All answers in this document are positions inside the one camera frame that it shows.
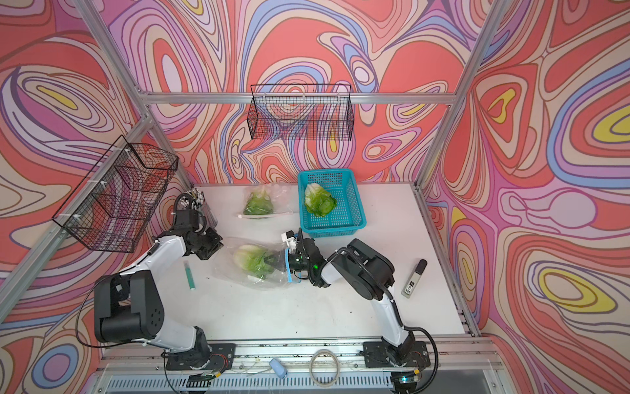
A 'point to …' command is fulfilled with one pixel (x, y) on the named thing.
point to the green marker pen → (189, 277)
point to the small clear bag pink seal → (267, 199)
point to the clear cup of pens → (195, 199)
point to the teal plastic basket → (349, 215)
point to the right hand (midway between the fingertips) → (265, 267)
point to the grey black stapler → (414, 278)
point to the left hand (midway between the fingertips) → (226, 241)
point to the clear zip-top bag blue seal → (230, 273)
